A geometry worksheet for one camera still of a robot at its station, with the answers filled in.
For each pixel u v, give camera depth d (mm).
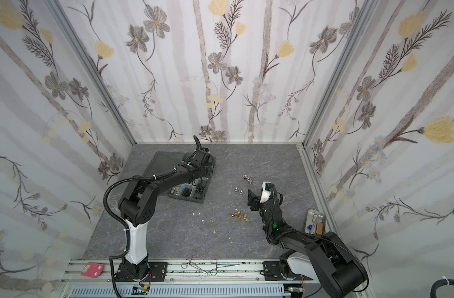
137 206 524
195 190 976
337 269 417
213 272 749
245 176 1041
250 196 798
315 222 881
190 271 750
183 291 702
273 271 734
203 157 782
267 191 737
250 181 1012
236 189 985
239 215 888
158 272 733
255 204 766
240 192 982
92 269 738
